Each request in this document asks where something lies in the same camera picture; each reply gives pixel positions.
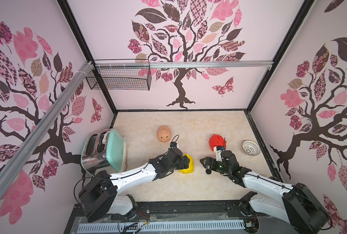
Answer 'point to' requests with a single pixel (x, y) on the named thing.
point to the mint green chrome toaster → (103, 149)
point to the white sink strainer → (251, 147)
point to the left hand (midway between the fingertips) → (185, 164)
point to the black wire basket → (120, 74)
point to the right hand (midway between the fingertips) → (204, 161)
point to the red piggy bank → (216, 140)
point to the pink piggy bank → (163, 134)
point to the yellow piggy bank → (191, 165)
